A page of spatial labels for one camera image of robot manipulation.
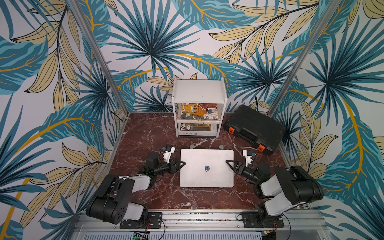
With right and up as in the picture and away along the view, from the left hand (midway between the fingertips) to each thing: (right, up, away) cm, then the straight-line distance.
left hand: (183, 165), depth 84 cm
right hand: (+21, -1, -1) cm, 21 cm away
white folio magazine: (+8, +20, +20) cm, 30 cm away
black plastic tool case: (+54, +19, +17) cm, 60 cm away
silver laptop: (+13, -2, 0) cm, 13 cm away
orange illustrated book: (+8, +31, +9) cm, 33 cm away
